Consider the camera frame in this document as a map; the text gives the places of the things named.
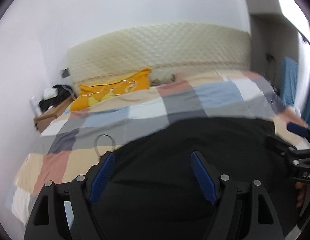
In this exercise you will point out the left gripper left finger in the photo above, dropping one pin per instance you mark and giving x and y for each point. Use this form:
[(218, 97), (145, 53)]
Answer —
[(48, 217)]

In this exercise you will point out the black puffer jacket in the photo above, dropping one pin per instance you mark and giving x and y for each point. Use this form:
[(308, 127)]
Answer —
[(154, 194)]

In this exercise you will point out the right hand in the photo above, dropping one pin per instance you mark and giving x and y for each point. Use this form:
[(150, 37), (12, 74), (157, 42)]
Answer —
[(302, 187)]

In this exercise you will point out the cream quilted headboard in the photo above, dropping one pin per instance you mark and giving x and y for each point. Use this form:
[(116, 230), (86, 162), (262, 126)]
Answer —
[(165, 48)]

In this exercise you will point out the yellow pillow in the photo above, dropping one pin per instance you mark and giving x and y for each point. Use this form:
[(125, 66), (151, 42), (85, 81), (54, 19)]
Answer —
[(91, 94)]

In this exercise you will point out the black bag on nightstand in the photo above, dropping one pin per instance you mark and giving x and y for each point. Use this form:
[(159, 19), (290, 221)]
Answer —
[(64, 92)]

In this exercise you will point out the patchwork plaid bed quilt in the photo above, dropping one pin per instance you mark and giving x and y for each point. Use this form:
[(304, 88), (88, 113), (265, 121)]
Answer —
[(71, 144)]

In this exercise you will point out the blue folded mattress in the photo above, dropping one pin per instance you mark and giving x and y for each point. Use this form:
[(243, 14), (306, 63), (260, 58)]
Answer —
[(289, 81)]

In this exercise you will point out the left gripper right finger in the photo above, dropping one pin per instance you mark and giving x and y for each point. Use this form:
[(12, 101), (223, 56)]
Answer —
[(240, 210)]

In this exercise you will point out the black wall socket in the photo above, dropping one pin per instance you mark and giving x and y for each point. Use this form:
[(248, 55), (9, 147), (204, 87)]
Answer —
[(269, 57)]

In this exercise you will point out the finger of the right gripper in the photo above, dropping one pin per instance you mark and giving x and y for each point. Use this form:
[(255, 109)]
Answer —
[(298, 130)]

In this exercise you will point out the wooden nightstand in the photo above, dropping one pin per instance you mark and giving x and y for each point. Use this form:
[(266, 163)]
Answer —
[(43, 121)]

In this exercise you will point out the white tissue box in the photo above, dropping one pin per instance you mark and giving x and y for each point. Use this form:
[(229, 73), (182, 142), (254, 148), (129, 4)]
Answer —
[(50, 93)]

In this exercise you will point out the grey wall socket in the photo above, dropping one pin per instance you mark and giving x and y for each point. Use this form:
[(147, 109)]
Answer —
[(65, 73)]

